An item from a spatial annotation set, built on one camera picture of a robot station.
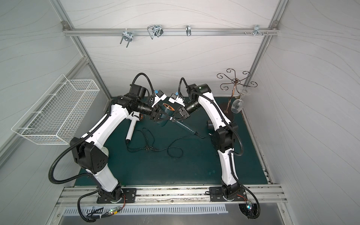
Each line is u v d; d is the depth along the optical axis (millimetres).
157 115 661
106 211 697
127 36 789
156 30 765
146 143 931
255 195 708
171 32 778
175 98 701
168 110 698
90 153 440
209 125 986
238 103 873
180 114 691
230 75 914
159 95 674
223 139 547
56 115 689
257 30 764
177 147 915
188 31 781
